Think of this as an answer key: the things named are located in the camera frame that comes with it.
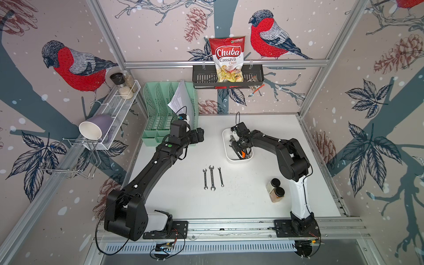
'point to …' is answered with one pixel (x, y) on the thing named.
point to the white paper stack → (181, 103)
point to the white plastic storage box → (231, 155)
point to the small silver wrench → (205, 171)
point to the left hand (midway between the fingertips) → (199, 128)
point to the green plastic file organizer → (157, 95)
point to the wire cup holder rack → (74, 157)
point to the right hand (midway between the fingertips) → (237, 144)
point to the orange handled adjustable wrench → (243, 154)
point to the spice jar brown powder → (277, 194)
